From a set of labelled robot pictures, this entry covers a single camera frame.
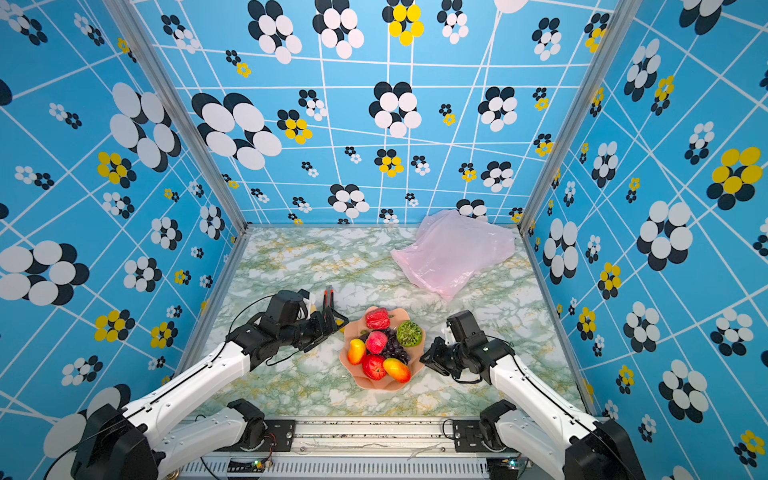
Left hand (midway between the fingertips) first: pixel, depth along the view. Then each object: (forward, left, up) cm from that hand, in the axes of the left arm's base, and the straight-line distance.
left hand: (342, 326), depth 79 cm
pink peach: (-4, -9, -1) cm, 10 cm away
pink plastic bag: (+30, -32, 0) cm, 44 cm away
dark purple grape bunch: (-3, -14, -6) cm, 15 cm away
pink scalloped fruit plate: (+3, -3, -8) cm, 10 cm away
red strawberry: (+5, -9, -4) cm, 11 cm away
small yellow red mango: (-5, -4, -3) cm, 7 cm away
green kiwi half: (0, -18, -4) cm, 19 cm away
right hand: (-6, -22, -7) cm, 24 cm away
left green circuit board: (-29, +22, -15) cm, 40 cm away
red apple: (-9, -9, -5) cm, 13 cm away
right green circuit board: (-30, -40, -12) cm, 51 cm away
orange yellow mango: (-10, -15, -3) cm, 18 cm away
